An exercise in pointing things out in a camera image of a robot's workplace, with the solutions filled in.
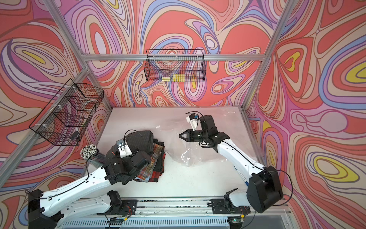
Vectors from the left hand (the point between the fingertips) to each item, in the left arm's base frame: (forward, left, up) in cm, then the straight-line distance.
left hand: (134, 152), depth 75 cm
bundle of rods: (-1, +22, +1) cm, 22 cm away
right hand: (+6, -24, +3) cm, 25 cm away
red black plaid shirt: (-5, -12, -11) cm, 17 cm away
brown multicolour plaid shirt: (-9, -5, -9) cm, 14 cm away
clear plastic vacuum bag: (+35, -66, -17) cm, 77 cm away
